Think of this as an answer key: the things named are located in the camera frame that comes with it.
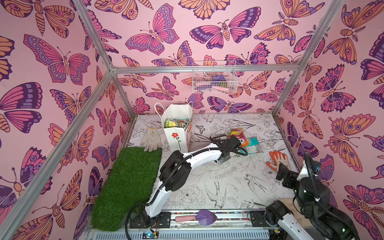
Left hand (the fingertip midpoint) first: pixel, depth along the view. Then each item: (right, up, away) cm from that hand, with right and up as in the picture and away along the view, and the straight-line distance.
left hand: (222, 151), depth 90 cm
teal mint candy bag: (+21, +2, +7) cm, 23 cm away
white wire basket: (-11, +50, +5) cm, 52 cm away
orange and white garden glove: (+35, -4, +2) cm, 35 cm away
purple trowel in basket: (-1, +42, +2) cm, 42 cm away
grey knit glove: (-47, +6, +16) cm, 50 cm away
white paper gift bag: (-26, +8, -4) cm, 28 cm away
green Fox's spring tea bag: (-26, +17, -1) cm, 31 cm away
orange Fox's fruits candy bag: (+14, +11, +12) cm, 21 cm away
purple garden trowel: (-12, -30, -17) cm, 36 cm away
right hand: (+25, -2, -26) cm, 36 cm away
